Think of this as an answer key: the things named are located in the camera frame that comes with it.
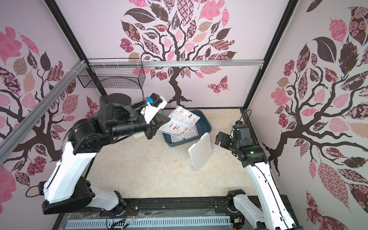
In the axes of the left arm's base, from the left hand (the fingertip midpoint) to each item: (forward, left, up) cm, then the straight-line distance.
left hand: (166, 120), depth 53 cm
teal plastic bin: (+31, -20, -44) cm, 58 cm away
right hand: (+6, -28, -21) cm, 35 cm away
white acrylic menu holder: (+2, -15, -30) cm, 33 cm away
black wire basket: (+52, +41, -11) cm, 67 cm away
